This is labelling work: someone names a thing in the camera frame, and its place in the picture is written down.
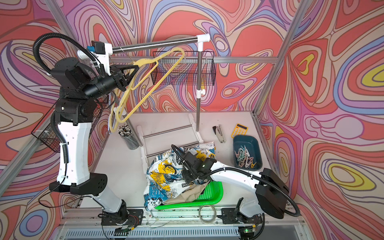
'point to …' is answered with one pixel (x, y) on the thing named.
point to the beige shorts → (191, 194)
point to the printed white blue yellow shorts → (165, 175)
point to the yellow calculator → (239, 129)
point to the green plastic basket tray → (212, 194)
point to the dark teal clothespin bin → (247, 153)
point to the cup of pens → (124, 131)
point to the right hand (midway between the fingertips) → (188, 179)
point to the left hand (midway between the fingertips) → (138, 67)
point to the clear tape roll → (214, 210)
